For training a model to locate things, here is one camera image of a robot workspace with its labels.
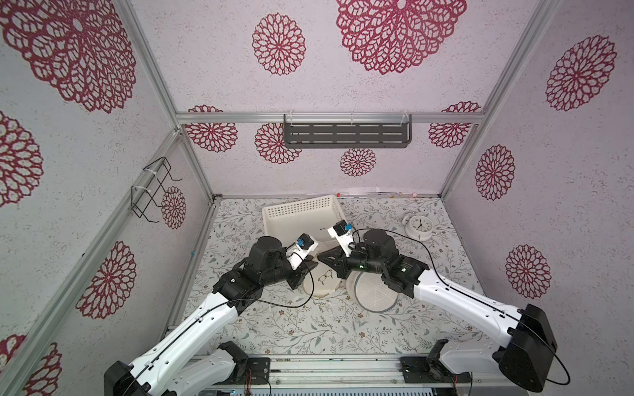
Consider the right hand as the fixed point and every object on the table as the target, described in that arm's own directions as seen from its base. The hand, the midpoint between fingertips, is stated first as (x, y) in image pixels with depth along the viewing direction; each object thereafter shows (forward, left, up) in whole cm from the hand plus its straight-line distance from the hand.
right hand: (324, 256), depth 73 cm
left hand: (-2, +4, -1) cm, 4 cm away
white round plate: (-4, -1, -8) cm, 9 cm away
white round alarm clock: (+27, -39, -20) cm, 52 cm away
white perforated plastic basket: (+31, +17, -22) cm, 41 cm away
